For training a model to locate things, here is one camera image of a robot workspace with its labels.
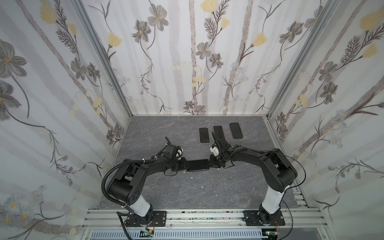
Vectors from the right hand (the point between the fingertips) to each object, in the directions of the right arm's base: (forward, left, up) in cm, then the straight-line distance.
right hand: (203, 162), depth 90 cm
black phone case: (+29, -25, -4) cm, 39 cm away
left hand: (0, +10, -2) cm, 11 cm away
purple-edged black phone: (+27, -12, -5) cm, 30 cm away
